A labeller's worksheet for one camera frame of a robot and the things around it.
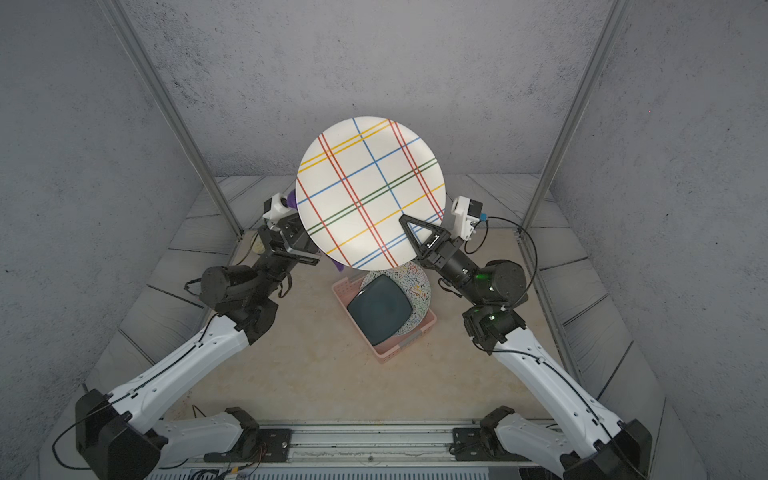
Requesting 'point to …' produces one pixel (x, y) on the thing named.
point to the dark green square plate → (381, 309)
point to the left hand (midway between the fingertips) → (318, 221)
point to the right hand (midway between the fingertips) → (398, 229)
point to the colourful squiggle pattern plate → (418, 288)
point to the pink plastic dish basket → (346, 290)
